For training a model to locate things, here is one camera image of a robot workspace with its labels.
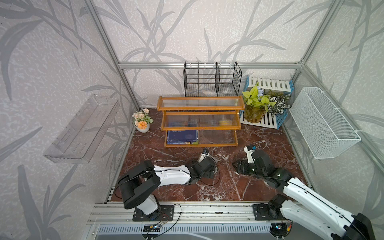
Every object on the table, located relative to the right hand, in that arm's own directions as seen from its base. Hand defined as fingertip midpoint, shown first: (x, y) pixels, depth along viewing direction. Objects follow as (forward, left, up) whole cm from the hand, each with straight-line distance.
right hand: (236, 163), depth 81 cm
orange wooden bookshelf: (+39, +8, -8) cm, 41 cm away
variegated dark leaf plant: (+33, -30, +17) cm, 48 cm away
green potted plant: (+33, -16, +13) cm, 39 cm away
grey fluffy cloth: (+7, +10, -10) cm, 16 cm away
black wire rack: (+56, +11, +15) cm, 59 cm away
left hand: (+1, +16, -9) cm, 18 cm away
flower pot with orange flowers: (+30, +59, +1) cm, 66 cm away
